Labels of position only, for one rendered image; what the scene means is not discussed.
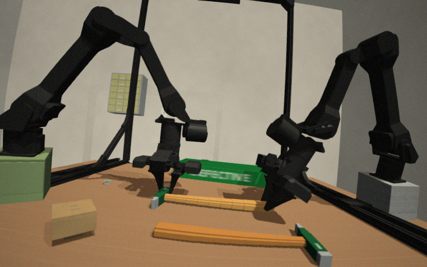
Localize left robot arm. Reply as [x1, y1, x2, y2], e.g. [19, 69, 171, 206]
[255, 31, 419, 184]

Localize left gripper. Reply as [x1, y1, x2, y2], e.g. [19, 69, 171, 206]
[261, 151, 312, 211]

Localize green bin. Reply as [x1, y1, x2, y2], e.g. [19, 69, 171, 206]
[180, 158, 267, 187]

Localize brown cardboard box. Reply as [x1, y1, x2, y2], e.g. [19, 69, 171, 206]
[51, 199, 97, 240]

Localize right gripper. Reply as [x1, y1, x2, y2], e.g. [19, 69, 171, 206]
[132, 139, 201, 194]

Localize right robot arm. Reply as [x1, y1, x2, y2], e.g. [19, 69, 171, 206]
[0, 6, 208, 172]

